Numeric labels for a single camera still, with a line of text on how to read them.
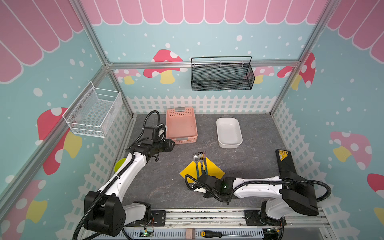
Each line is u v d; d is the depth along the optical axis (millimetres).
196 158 942
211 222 741
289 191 420
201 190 690
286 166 905
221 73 937
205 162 942
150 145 620
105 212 396
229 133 1103
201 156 969
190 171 926
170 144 728
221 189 601
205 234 684
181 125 1137
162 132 703
